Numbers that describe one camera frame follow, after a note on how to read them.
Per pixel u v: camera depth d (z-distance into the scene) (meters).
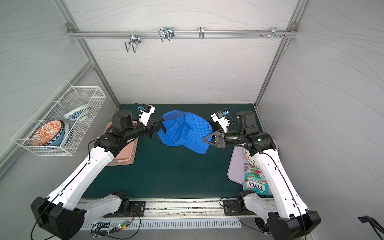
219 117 0.57
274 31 0.77
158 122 0.72
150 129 0.63
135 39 0.78
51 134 0.61
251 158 0.90
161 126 0.73
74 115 0.64
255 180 0.80
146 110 0.60
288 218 0.37
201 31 0.72
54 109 0.66
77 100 0.78
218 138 0.57
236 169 0.87
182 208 0.75
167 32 0.76
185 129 0.67
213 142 0.58
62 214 0.36
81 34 0.79
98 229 0.68
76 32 0.78
